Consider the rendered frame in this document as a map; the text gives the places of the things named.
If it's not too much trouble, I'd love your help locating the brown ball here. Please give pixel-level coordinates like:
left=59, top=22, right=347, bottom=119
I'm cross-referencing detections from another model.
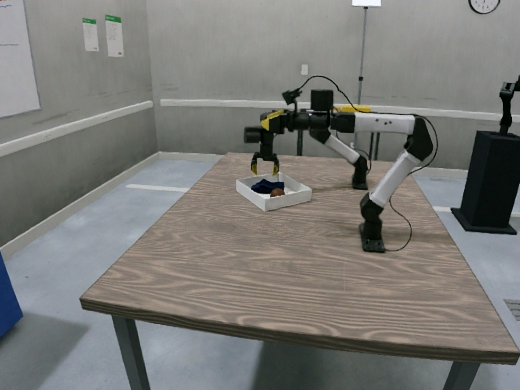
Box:
left=270, top=188, right=286, bottom=198

